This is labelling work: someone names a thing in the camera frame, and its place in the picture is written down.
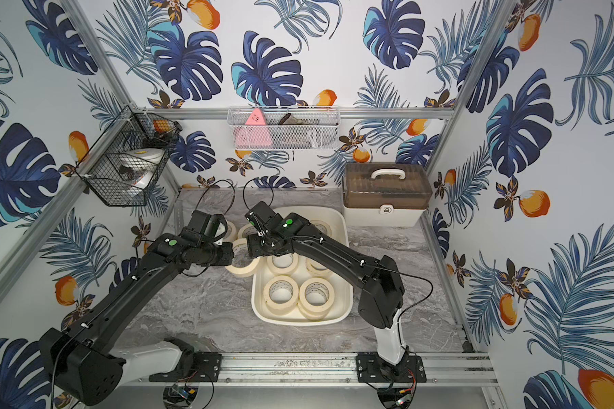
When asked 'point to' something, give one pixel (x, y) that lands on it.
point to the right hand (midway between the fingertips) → (257, 247)
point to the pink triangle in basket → (255, 133)
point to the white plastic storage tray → (341, 307)
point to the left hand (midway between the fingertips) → (230, 250)
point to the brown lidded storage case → (385, 194)
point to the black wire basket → (130, 129)
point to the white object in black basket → (136, 167)
